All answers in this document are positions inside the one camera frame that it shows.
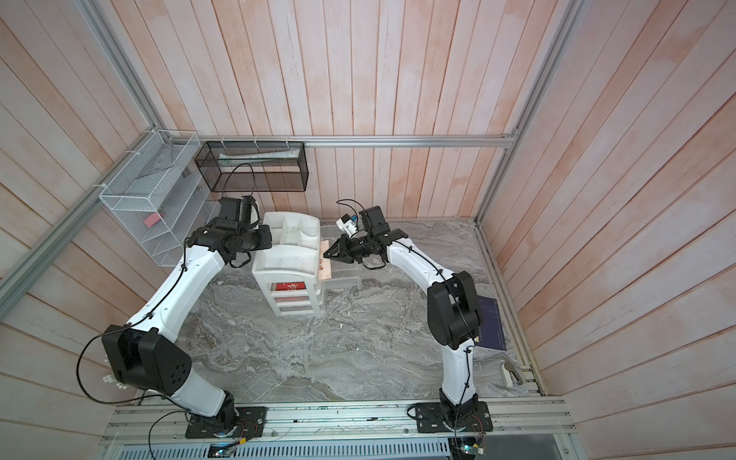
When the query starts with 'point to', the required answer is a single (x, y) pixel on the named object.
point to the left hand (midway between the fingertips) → (267, 239)
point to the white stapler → (511, 375)
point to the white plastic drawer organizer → (289, 269)
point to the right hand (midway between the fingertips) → (325, 256)
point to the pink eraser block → (151, 219)
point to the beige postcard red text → (324, 264)
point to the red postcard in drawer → (287, 286)
